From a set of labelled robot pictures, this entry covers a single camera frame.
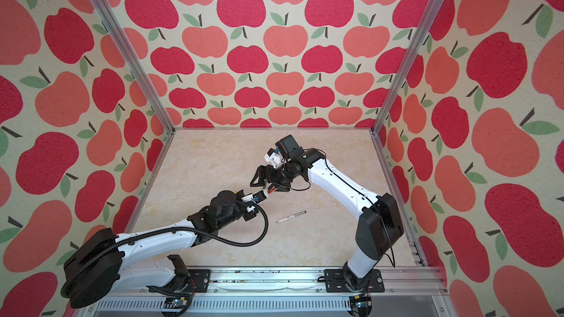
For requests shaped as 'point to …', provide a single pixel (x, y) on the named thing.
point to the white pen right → (292, 216)
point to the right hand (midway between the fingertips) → (260, 191)
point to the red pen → (272, 189)
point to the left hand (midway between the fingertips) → (264, 197)
